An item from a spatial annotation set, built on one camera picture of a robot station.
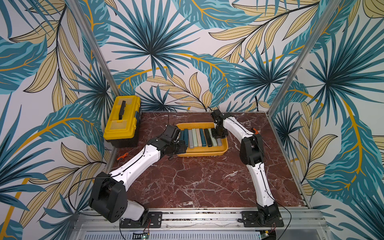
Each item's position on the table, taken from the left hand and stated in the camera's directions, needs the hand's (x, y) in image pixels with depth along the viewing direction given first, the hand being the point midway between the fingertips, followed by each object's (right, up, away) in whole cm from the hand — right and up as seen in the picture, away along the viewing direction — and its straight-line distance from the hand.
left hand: (183, 149), depth 83 cm
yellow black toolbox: (-37, +12, +7) cm, 39 cm away
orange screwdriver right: (+51, +9, +24) cm, 57 cm away
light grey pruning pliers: (+23, +3, +17) cm, 29 cm away
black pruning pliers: (+16, +5, +19) cm, 25 cm away
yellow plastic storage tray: (+12, -3, +15) cm, 19 cm away
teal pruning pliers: (+13, +1, +15) cm, 20 cm away
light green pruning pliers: (+7, +5, +18) cm, 20 cm away
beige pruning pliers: (+10, +5, +18) cm, 21 cm away
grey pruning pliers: (+4, +4, +18) cm, 19 cm away
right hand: (+23, +6, +22) cm, 33 cm away
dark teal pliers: (+1, +6, +20) cm, 21 cm away
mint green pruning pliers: (+20, +3, +17) cm, 27 cm away
